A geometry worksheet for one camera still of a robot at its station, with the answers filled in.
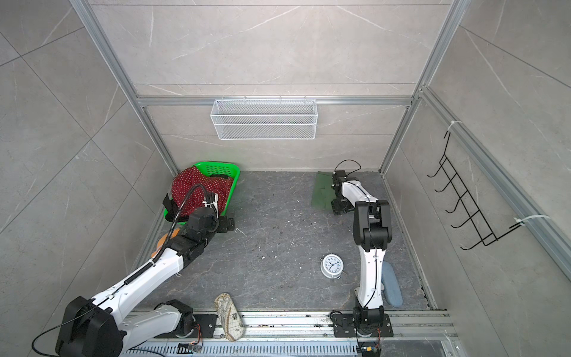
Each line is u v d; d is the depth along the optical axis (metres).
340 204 0.95
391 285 0.78
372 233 0.59
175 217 0.56
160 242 0.89
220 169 1.14
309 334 0.73
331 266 0.84
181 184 1.01
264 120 1.00
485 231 0.61
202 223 0.61
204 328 0.73
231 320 0.71
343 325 0.73
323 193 1.09
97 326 0.38
